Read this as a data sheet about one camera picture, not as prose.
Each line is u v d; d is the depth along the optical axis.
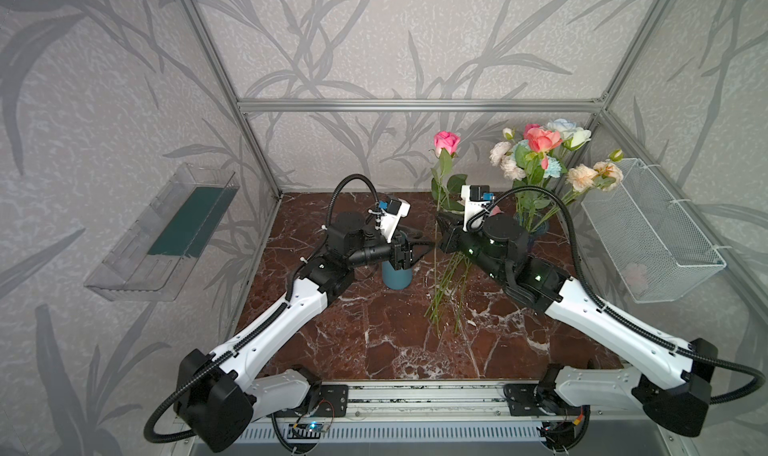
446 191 0.67
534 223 0.85
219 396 0.37
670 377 0.39
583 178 0.74
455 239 0.58
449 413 0.72
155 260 0.63
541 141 0.68
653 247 0.64
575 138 0.75
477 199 0.55
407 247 0.60
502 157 0.81
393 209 0.59
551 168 0.72
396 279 0.89
